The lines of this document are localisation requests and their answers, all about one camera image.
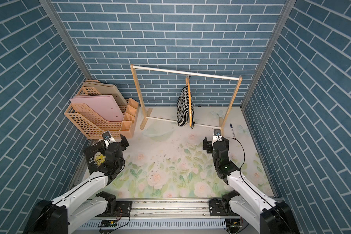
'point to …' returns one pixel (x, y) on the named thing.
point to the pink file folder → (104, 105)
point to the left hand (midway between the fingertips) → (118, 136)
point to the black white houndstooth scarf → (183, 108)
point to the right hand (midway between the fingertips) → (215, 138)
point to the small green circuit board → (109, 223)
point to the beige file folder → (105, 88)
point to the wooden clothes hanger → (187, 82)
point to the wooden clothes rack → (146, 118)
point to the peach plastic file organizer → (95, 125)
